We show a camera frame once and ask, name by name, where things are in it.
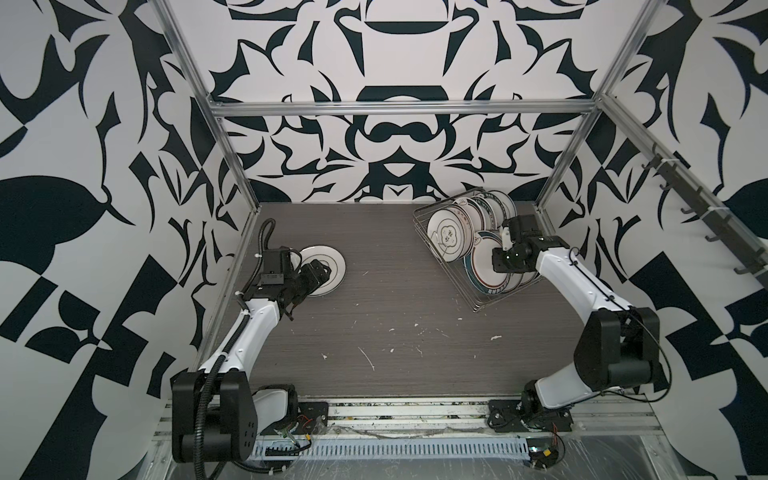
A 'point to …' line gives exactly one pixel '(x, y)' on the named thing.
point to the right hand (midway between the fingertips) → (502, 259)
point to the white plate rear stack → (501, 206)
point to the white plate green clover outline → (328, 256)
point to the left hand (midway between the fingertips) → (322, 270)
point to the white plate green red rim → (478, 261)
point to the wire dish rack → (483, 221)
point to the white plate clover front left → (451, 233)
